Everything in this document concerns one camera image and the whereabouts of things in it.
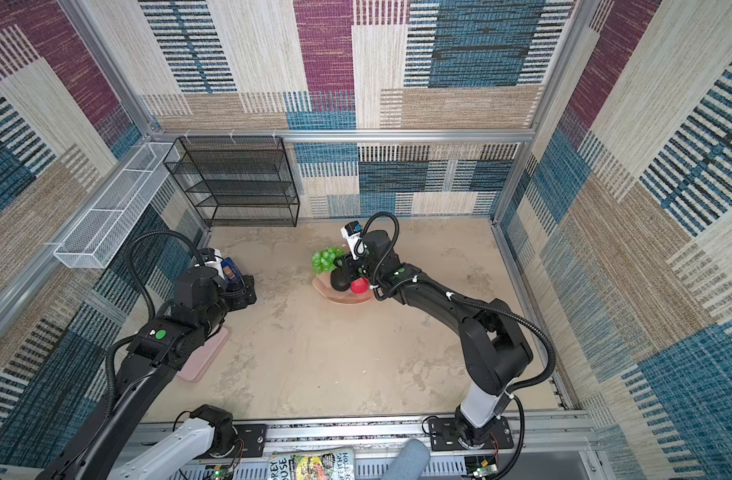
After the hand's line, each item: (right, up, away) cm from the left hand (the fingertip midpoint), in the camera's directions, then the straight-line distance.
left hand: (238, 276), depth 73 cm
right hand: (+23, +3, +12) cm, 26 cm away
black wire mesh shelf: (-16, +31, +36) cm, 50 cm away
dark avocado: (+22, -3, +24) cm, 33 cm away
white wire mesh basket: (-32, +9, -2) cm, 34 cm away
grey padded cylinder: (+41, -42, -5) cm, 59 cm away
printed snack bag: (+20, -42, -4) cm, 47 cm away
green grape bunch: (+19, +3, +10) cm, 22 cm away
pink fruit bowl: (+17, -5, +25) cm, 31 cm away
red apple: (+28, -5, +24) cm, 37 cm away
